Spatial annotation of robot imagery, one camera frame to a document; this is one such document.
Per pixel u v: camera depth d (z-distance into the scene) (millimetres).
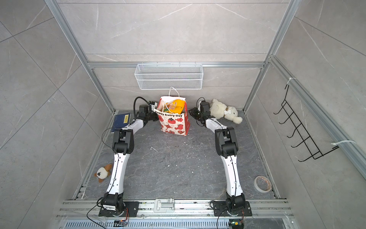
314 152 590
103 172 838
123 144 711
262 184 819
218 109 1100
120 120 1120
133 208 731
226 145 642
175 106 920
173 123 923
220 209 729
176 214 730
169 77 1009
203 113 880
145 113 956
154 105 1060
